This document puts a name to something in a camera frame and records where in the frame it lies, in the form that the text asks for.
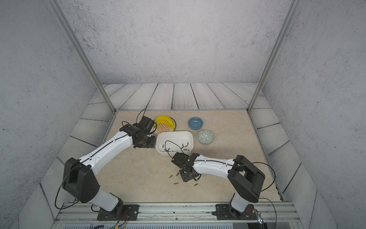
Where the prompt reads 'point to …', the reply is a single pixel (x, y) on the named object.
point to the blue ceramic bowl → (195, 123)
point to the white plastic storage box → (167, 142)
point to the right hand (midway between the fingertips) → (188, 176)
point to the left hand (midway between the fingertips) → (154, 144)
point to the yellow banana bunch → (165, 119)
